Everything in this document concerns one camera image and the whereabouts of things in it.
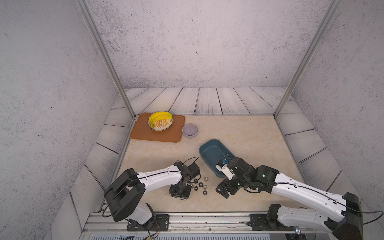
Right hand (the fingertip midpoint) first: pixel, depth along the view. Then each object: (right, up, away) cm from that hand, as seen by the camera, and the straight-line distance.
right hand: (223, 185), depth 72 cm
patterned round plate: (-39, +29, +42) cm, 65 cm away
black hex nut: (-13, -3, +15) cm, 20 cm away
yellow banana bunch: (-42, +37, +42) cm, 70 cm away
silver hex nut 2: (-8, -6, +12) cm, 16 cm away
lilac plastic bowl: (-17, +25, +35) cm, 47 cm away
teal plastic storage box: (-2, +12, +28) cm, 31 cm away
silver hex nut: (-7, -2, +15) cm, 17 cm away
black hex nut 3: (-13, -6, +12) cm, 19 cm away
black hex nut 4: (-8, -8, +10) cm, 15 cm away
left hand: (-19, -10, +7) cm, 23 cm away
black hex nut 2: (-11, -4, +13) cm, 17 cm away
